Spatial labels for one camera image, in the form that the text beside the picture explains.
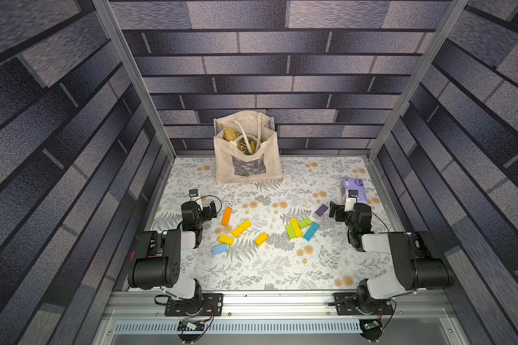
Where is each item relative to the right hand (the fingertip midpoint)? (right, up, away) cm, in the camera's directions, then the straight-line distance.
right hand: (342, 201), depth 94 cm
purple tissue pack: (+8, +7, +6) cm, 12 cm away
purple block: (-8, -5, +3) cm, 10 cm away
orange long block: (-53, -7, +2) cm, 53 cm away
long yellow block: (-46, -12, -2) cm, 47 cm away
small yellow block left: (-52, -16, -5) cm, 54 cm away
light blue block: (-54, -19, -7) cm, 58 cm away
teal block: (-15, -13, -2) cm, 20 cm away
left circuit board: (-62, -39, -23) cm, 77 cm away
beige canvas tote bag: (-44, +24, +3) cm, 50 cm away
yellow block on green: (-21, -11, -2) cm, 24 cm away
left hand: (-63, 0, 0) cm, 63 cm away
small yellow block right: (-37, -16, -5) cm, 40 cm away
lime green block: (-24, -13, -4) cm, 27 cm away
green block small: (-17, -10, -1) cm, 20 cm away
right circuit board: (+2, -41, -22) cm, 46 cm away
